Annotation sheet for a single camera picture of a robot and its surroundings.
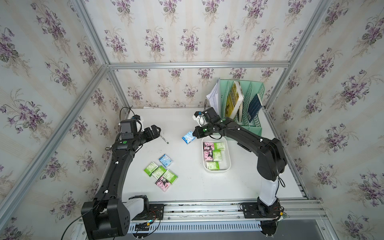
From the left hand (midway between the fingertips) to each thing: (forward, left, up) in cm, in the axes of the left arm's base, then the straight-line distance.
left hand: (155, 131), depth 80 cm
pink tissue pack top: (+1, -31, -17) cm, 36 cm away
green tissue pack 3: (-12, -33, -18) cm, 39 cm away
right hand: (+3, -21, -6) cm, 22 cm away
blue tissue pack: (+1, -18, -7) cm, 20 cm away
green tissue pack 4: (-13, +4, -19) cm, 23 cm away
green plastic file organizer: (+38, -62, -1) cm, 73 cm away
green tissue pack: (+1, -38, -17) cm, 42 cm away
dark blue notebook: (+27, -65, -8) cm, 71 cm away
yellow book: (+24, -48, +3) cm, 54 cm away
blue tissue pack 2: (-8, -5, -18) cm, 21 cm away
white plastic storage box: (-9, -41, -20) cm, 47 cm away
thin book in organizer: (+24, -55, -9) cm, 61 cm away
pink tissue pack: (-5, -31, -18) cm, 36 cm away
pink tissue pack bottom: (-22, -4, -18) cm, 29 cm away
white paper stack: (+21, -33, +7) cm, 39 cm away
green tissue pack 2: (-5, -36, -18) cm, 40 cm away
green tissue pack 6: (-18, -8, -18) cm, 27 cm away
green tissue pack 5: (-15, -1, -18) cm, 24 cm away
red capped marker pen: (+10, 0, -20) cm, 23 cm away
